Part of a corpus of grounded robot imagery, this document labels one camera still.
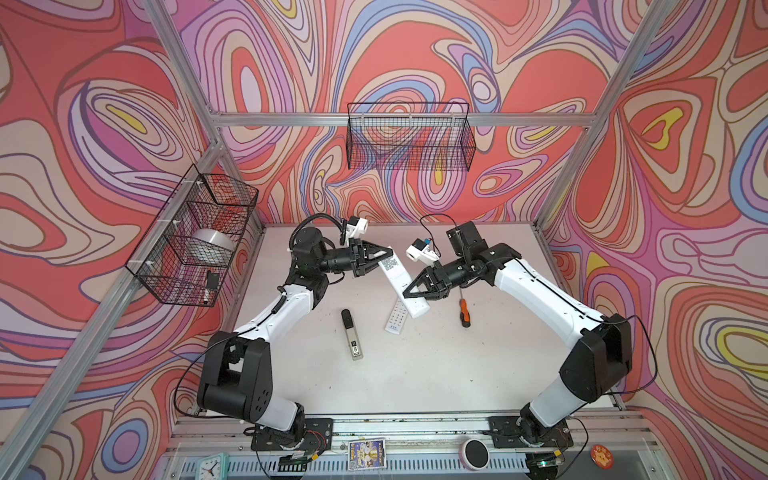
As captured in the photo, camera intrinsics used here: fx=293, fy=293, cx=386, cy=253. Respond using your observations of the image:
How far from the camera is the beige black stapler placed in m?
0.86

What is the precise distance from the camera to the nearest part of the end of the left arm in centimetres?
67

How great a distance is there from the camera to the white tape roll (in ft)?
2.31

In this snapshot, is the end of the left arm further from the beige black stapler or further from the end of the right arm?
the beige black stapler

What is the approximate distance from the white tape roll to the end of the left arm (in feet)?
0.83
